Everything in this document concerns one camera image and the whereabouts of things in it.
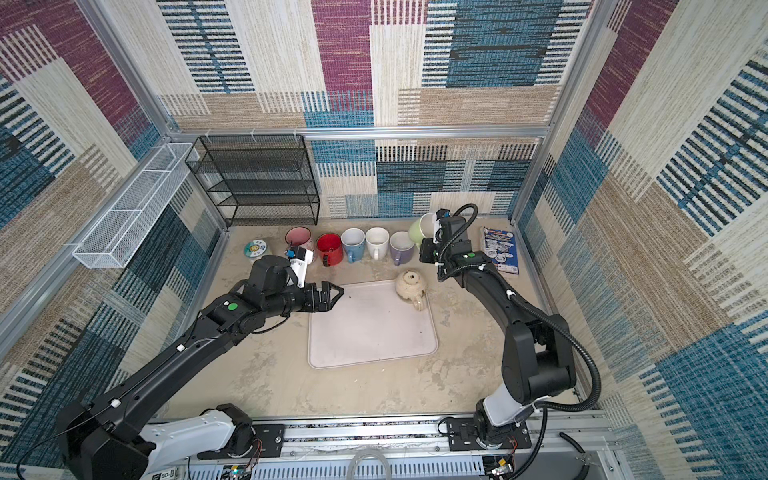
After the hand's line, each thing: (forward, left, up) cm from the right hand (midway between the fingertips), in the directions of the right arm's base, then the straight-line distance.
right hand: (423, 248), depth 89 cm
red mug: (+9, +30, -9) cm, 32 cm away
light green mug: (+2, +1, +6) cm, 6 cm away
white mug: (+11, +14, -9) cm, 20 cm away
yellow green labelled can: (+9, +55, -10) cm, 56 cm away
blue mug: (+12, +22, -10) cm, 27 cm away
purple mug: (+13, +6, -14) cm, 20 cm away
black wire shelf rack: (+35, +57, -1) cm, 67 cm away
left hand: (-16, +25, +5) cm, 30 cm away
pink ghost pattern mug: (+14, +40, -8) cm, 43 cm away
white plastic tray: (-15, +16, -17) cm, 28 cm away
